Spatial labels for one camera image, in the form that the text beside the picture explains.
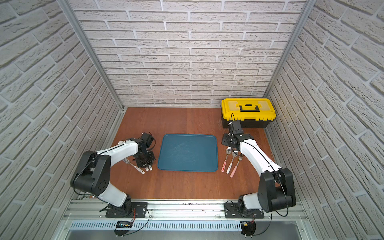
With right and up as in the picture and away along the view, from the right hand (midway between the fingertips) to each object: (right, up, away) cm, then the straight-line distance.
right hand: (228, 139), depth 89 cm
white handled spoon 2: (-49, -17, -1) cm, 52 cm away
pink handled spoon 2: (+4, -11, +4) cm, 12 cm away
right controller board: (+5, -40, -19) cm, 45 cm away
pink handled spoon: (+1, -8, +6) cm, 10 cm away
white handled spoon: (-47, -17, -1) cm, 50 cm away
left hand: (-49, -14, +2) cm, 51 cm away
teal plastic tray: (-25, -9, +6) cm, 27 cm away
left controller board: (-57, -40, -16) cm, 72 cm away
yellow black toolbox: (+19, +17, +7) cm, 27 cm away
